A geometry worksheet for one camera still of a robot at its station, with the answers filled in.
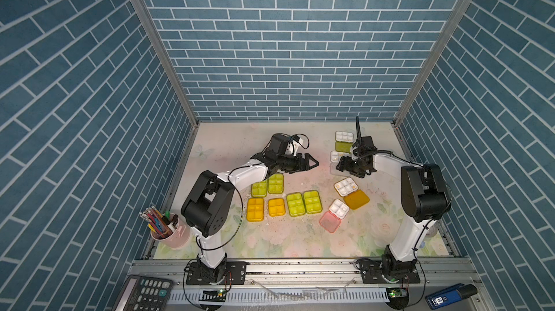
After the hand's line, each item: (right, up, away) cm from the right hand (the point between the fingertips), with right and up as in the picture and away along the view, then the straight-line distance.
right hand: (345, 169), depth 100 cm
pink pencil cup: (-65, -20, -27) cm, 73 cm away
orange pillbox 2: (+3, -12, -8) cm, 15 cm away
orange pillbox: (-41, -15, -12) cm, 45 cm away
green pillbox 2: (-24, -13, -11) cm, 29 cm away
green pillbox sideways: (-40, -8, -7) cm, 41 cm away
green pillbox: (-32, -6, -4) cm, 33 cm away
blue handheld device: (+24, -35, -33) cm, 54 cm away
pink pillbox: (-9, -19, -14) cm, 25 cm away
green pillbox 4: (+3, +13, +12) cm, 18 cm away
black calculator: (-73, -35, -32) cm, 88 cm away
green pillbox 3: (-17, -12, -11) cm, 23 cm away
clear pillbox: (-4, +5, +5) cm, 8 cm away
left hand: (-15, +3, -15) cm, 22 cm away
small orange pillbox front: (-32, -14, -11) cm, 37 cm away
